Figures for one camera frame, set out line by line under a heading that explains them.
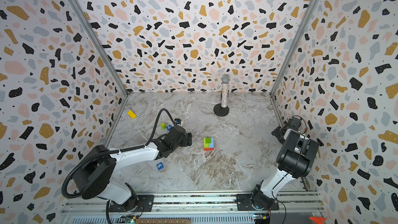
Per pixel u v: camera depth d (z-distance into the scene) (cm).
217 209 73
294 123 78
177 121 79
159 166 85
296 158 50
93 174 43
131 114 106
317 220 69
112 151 48
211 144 90
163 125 100
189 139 82
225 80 86
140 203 73
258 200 69
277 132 92
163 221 67
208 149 92
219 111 112
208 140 93
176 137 68
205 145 90
